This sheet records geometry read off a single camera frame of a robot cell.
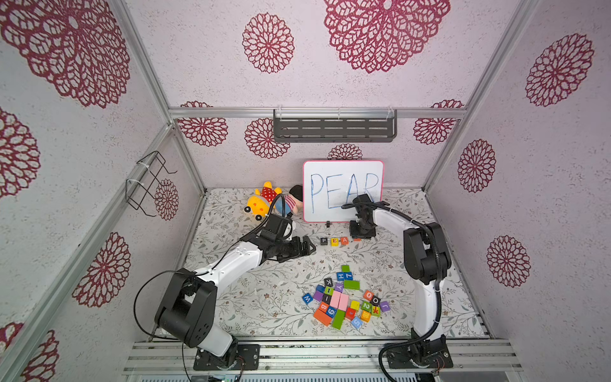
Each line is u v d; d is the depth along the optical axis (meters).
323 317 0.81
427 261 0.55
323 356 0.75
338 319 0.81
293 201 1.06
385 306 0.83
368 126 0.95
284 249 0.74
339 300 0.85
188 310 0.43
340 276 0.90
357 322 0.80
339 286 0.88
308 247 0.78
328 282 0.89
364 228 0.87
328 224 1.06
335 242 1.00
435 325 0.61
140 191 0.76
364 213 0.77
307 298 0.85
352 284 0.89
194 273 0.47
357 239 1.02
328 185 1.01
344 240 1.00
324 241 1.00
